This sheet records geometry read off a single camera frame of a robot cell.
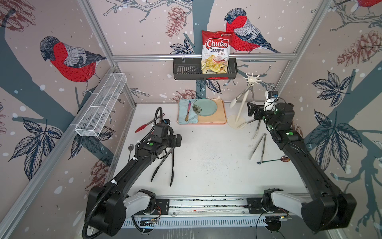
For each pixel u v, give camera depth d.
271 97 0.61
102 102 0.80
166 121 0.74
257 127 1.05
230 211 0.73
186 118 1.10
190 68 1.07
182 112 1.15
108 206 0.39
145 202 0.62
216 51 0.84
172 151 0.92
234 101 0.90
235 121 1.08
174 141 0.74
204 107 1.19
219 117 1.10
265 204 0.67
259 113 0.66
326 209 0.37
